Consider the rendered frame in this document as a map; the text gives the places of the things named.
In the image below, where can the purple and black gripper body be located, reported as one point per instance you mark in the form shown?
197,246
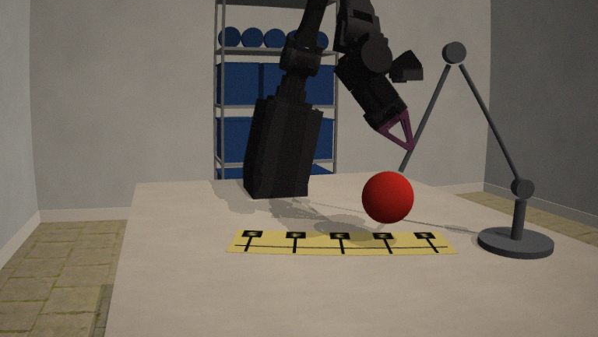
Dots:
375,114

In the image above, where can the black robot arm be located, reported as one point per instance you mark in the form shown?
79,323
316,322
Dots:
370,60

